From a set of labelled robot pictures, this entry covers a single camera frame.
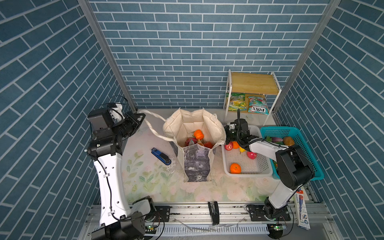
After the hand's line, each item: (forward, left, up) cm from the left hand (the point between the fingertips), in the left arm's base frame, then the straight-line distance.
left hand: (145, 114), depth 65 cm
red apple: (+3, -44, -33) cm, 55 cm away
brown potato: (+6, -83, -32) cm, 89 cm away
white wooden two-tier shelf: (+28, -62, -5) cm, 68 cm away
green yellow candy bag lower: (+31, -51, -20) cm, 63 cm away
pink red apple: (-4, -56, -33) cm, 65 cm away
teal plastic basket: (+12, -87, -30) cm, 93 cm away
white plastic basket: (-10, -61, -36) cm, 71 cm away
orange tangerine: (-12, -45, -33) cm, 57 cm away
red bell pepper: (+1, -30, -27) cm, 40 cm away
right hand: (+8, -32, -23) cm, 40 cm away
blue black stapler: (-3, -1, -34) cm, 34 cm away
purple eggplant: (+9, -77, -35) cm, 85 cm away
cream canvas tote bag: (+11, -22, -31) cm, 39 cm away
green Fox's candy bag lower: (+27, -64, -19) cm, 72 cm away
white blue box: (-36, -74, -37) cm, 90 cm away
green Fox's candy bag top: (+2, -19, -26) cm, 32 cm away
